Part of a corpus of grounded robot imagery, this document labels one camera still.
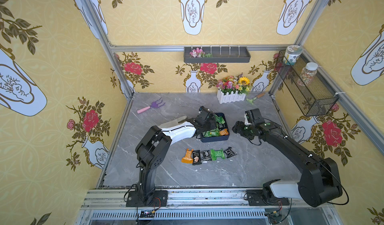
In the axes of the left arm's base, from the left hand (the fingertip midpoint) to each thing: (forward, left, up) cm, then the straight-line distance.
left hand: (209, 122), depth 95 cm
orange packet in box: (-4, -10, -6) cm, 12 cm away
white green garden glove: (+6, +24, -8) cm, 26 cm away
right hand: (-7, -16, +4) cm, 18 cm away
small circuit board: (-46, +34, -10) cm, 58 cm away
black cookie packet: (-19, +3, -6) cm, 20 cm away
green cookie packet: (-19, -2, -6) cm, 20 cm away
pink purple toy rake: (+23, +40, -10) cm, 47 cm away
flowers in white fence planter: (+24, -19, +5) cm, 31 cm away
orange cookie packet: (-20, +14, -7) cm, 25 cm away
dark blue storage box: (-8, -8, -6) cm, 13 cm away
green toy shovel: (+24, -36, -8) cm, 43 cm away
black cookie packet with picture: (-21, +9, -6) cm, 24 cm away
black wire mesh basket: (-1, -56, +21) cm, 60 cm away
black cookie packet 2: (-18, -11, -6) cm, 22 cm away
